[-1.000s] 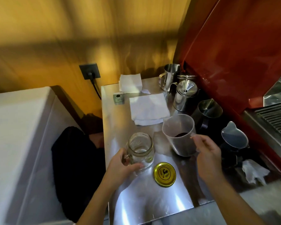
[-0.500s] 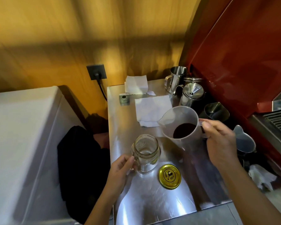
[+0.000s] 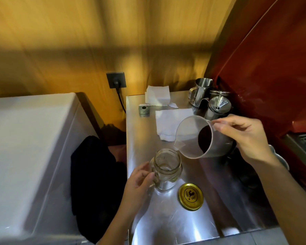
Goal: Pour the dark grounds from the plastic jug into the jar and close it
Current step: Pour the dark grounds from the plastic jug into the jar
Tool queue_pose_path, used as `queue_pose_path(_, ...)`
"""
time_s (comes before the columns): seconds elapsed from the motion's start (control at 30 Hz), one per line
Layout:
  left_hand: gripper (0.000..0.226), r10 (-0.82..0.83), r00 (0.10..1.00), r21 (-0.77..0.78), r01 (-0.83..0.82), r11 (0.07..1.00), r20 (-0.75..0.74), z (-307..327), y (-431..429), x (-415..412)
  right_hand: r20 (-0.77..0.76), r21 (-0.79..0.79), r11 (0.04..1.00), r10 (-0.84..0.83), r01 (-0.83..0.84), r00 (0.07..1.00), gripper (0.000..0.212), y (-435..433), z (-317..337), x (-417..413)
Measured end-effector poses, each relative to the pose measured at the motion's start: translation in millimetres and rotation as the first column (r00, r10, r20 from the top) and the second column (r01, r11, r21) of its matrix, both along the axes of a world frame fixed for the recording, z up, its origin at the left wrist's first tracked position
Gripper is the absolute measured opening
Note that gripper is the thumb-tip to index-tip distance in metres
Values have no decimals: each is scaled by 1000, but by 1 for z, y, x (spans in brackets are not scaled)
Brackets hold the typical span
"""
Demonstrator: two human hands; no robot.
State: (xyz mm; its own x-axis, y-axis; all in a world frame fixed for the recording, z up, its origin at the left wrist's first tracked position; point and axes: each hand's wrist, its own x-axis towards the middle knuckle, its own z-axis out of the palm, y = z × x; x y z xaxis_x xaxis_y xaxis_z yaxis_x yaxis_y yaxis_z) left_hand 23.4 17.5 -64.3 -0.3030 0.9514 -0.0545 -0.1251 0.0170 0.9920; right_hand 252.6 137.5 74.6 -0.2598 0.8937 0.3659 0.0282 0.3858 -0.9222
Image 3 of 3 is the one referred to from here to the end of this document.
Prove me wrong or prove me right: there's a person's right forearm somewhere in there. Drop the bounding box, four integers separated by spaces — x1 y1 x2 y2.
250 158 306 245

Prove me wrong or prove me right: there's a folded white paper stack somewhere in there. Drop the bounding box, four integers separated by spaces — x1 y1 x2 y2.
144 85 179 109

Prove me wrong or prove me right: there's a black plug with cable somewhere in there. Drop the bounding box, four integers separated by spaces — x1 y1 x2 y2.
113 80 127 114

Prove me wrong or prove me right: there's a white chest freezer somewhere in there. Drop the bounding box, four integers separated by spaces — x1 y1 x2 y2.
0 92 102 245

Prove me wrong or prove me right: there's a person's right hand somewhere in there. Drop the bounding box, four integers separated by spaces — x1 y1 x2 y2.
211 114 276 167

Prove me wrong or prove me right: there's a dark grey wall socket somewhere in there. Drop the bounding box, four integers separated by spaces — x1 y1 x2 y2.
106 71 127 89

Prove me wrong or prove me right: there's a clear plastic measuring jug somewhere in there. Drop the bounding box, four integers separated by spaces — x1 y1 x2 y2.
174 115 236 160

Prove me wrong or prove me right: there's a person's left forearm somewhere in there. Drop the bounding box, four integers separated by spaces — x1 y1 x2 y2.
97 206 143 245

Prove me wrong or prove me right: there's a small grey cube device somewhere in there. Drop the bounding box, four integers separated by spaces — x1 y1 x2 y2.
138 103 151 116

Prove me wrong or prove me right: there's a shiny steel milk pitcher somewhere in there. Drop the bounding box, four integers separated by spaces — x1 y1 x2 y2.
188 78 214 108

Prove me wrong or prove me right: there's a clear glass jar with handle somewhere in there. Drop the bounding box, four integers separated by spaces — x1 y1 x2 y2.
149 148 183 191

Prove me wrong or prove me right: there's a red coffee machine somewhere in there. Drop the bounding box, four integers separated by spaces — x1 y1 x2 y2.
204 0 306 197

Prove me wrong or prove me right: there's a steel rimmed round container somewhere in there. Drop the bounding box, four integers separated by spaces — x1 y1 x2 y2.
209 89 231 100

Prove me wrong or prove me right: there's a black cloth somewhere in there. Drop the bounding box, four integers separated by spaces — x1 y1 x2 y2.
70 135 128 244

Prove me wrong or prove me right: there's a flat white napkin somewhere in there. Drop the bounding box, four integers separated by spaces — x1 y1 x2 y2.
155 108 194 142

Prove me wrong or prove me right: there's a gold metal lid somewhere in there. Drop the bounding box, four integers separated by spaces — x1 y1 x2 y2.
178 183 204 212

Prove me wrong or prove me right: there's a steel pot with funnel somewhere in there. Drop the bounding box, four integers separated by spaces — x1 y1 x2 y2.
203 96 233 121

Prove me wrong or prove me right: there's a person's left hand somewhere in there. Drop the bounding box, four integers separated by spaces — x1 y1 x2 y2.
122 161 156 215

